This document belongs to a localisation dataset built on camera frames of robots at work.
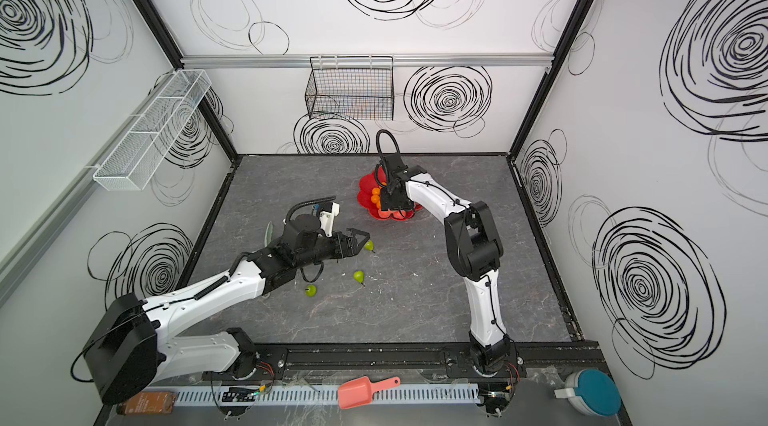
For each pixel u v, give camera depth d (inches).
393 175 30.6
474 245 21.5
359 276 34.1
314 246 25.4
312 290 33.1
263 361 28.9
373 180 43.6
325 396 27.6
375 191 42.1
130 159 28.4
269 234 37.7
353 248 27.3
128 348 15.7
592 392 25.2
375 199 41.3
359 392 27.4
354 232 27.9
